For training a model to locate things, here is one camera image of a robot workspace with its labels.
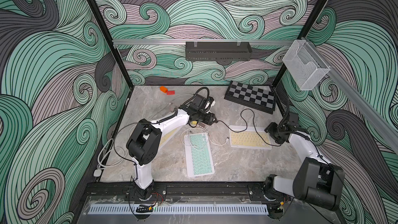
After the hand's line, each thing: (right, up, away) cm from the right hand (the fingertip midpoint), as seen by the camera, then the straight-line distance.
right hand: (270, 131), depth 87 cm
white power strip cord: (-95, -21, -6) cm, 98 cm away
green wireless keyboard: (-41, -15, -2) cm, 44 cm away
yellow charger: (-44, +9, -21) cm, 49 cm away
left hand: (-33, +9, +1) cm, 34 cm away
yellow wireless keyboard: (-61, -4, +5) cm, 62 cm away
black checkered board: (+1, +20, +23) cm, 31 cm away
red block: (-62, +24, +28) cm, 72 cm away
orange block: (-68, +26, +31) cm, 79 cm away
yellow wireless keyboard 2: (-10, -6, +5) cm, 13 cm away
